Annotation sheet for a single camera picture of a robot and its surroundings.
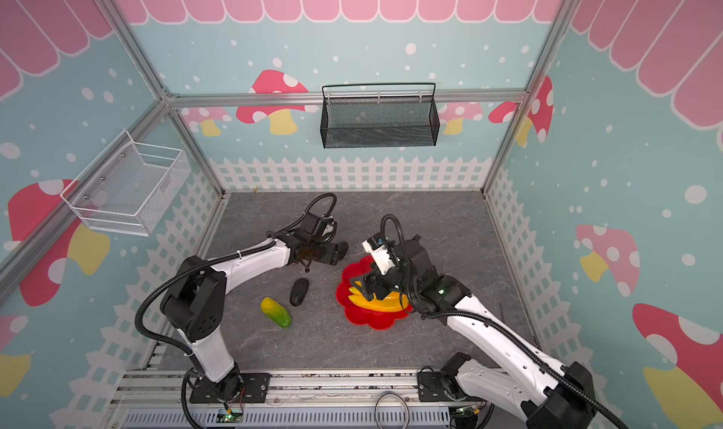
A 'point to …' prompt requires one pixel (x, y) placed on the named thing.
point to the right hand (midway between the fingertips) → (362, 271)
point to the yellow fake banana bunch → (395, 302)
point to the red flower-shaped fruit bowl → (361, 315)
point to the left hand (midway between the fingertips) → (330, 255)
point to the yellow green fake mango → (276, 311)
